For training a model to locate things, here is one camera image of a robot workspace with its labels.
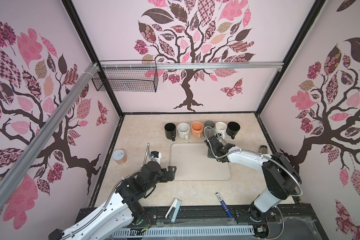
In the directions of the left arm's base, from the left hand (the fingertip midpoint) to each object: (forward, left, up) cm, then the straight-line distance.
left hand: (169, 171), depth 75 cm
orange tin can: (+13, +32, -9) cm, 36 cm away
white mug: (+35, -35, -9) cm, 50 cm away
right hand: (+17, -26, -8) cm, 33 cm away
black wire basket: (+78, +41, +4) cm, 88 cm away
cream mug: (+34, -7, -9) cm, 36 cm away
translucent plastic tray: (+11, -14, -14) cm, 23 cm away
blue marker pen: (-14, -29, -11) cm, 34 cm away
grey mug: (+33, -26, -9) cm, 43 cm away
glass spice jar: (+18, -60, -9) cm, 63 cm away
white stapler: (-17, -2, -11) cm, 20 cm away
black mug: (+31, +1, -7) cm, 32 cm away
